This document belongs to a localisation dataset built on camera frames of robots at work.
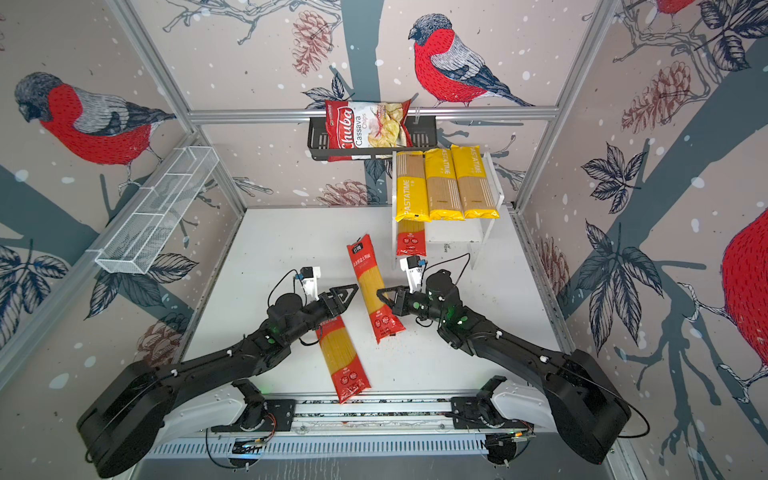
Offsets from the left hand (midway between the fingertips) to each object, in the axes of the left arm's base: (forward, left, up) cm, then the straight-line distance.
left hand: (353, 291), depth 76 cm
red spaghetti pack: (+18, -16, 0) cm, 24 cm away
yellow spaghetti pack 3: (+20, -32, +17) cm, 41 cm away
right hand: (-2, -5, -1) cm, 6 cm away
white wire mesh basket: (+11, +52, +12) cm, 54 cm away
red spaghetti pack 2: (-7, -8, -2) cm, 11 cm away
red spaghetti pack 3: (-15, +2, -17) cm, 23 cm away
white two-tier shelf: (+18, -11, +12) cm, 24 cm away
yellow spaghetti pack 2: (+19, -24, +16) cm, 34 cm away
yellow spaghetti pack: (+22, -15, +17) cm, 31 cm away
